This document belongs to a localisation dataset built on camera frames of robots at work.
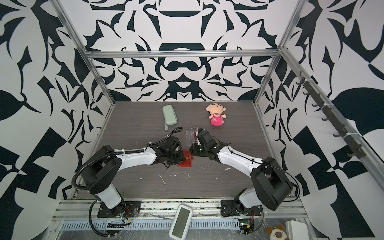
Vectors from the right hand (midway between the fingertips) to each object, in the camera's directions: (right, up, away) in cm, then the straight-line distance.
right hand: (191, 148), depth 86 cm
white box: (+46, -32, -20) cm, 59 cm away
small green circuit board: (+25, -32, -14) cm, 43 cm away
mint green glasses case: (-16, +19, +22) cm, 34 cm away
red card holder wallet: (-2, -6, +2) cm, 7 cm away
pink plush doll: (+17, +23, +21) cm, 35 cm away
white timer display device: (-5, -29, -19) cm, 35 cm away
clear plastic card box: (0, +6, +14) cm, 15 cm away
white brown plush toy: (+37, -33, -20) cm, 53 cm away
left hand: (-3, -5, +2) cm, 6 cm away
